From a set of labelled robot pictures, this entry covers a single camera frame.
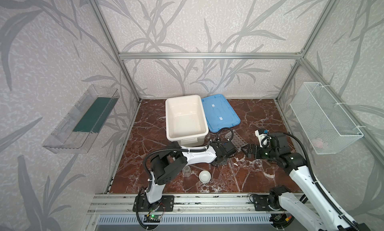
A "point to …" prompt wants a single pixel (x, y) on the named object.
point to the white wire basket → (327, 126)
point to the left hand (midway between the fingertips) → (223, 157)
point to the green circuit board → (152, 218)
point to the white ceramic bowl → (205, 176)
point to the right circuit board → (281, 219)
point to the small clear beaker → (186, 171)
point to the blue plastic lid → (219, 114)
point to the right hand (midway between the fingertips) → (248, 144)
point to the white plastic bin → (186, 122)
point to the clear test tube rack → (236, 139)
